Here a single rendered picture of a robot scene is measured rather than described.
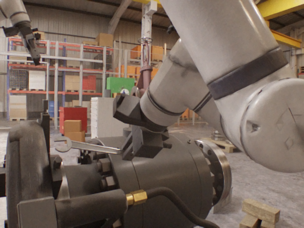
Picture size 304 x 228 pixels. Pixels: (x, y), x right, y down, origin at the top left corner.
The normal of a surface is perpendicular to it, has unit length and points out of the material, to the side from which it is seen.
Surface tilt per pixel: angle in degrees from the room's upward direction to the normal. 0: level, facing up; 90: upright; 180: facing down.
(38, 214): 68
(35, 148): 35
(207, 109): 121
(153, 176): 57
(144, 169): 50
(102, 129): 90
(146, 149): 137
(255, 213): 90
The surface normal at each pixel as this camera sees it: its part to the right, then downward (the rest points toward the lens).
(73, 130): 0.20, 0.06
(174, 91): -0.42, 0.58
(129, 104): 0.44, -0.60
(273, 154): -0.22, 0.16
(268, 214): -0.82, 0.01
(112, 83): 0.45, 0.06
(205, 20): -0.51, 0.25
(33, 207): 0.52, -0.33
